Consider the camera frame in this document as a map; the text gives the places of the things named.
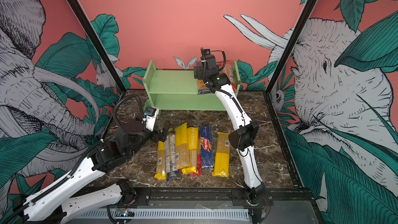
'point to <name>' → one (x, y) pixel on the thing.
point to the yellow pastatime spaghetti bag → (193, 141)
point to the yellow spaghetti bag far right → (222, 166)
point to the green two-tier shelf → (177, 90)
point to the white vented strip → (167, 214)
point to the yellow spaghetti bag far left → (161, 170)
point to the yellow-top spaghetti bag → (182, 147)
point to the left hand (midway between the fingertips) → (160, 118)
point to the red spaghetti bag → (199, 171)
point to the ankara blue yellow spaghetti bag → (202, 89)
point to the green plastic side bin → (151, 102)
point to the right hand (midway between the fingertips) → (201, 64)
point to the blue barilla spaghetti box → (207, 158)
